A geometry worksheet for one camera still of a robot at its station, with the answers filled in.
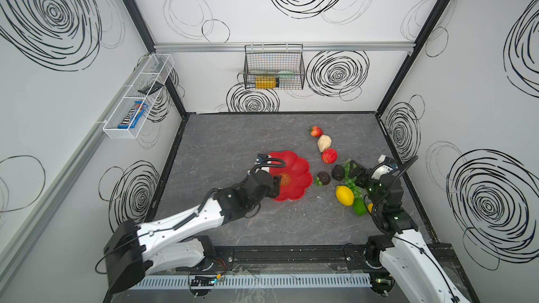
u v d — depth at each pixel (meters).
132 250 0.39
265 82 0.88
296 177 0.94
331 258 0.75
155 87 0.81
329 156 0.96
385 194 0.58
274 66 0.99
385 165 0.67
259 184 0.55
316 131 1.08
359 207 0.82
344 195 0.84
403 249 0.52
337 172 0.91
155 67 0.91
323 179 0.89
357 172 0.72
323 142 1.02
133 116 0.67
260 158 0.65
